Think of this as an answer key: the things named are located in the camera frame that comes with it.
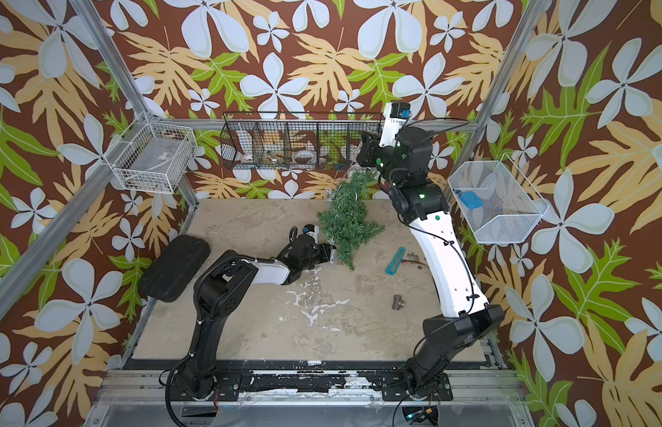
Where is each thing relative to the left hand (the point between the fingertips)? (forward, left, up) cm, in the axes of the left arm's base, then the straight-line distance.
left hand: (335, 247), depth 101 cm
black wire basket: (+28, +30, +28) cm, 50 cm away
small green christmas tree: (-5, -3, +23) cm, 24 cm away
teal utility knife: (-5, -23, -3) cm, 23 cm away
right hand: (+1, -6, +49) cm, 49 cm away
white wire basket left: (+15, +62, +31) cm, 71 cm away
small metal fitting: (-21, -21, -2) cm, 30 cm away
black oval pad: (-9, +58, +1) cm, 59 cm away
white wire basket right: (+1, -52, +24) cm, 57 cm away
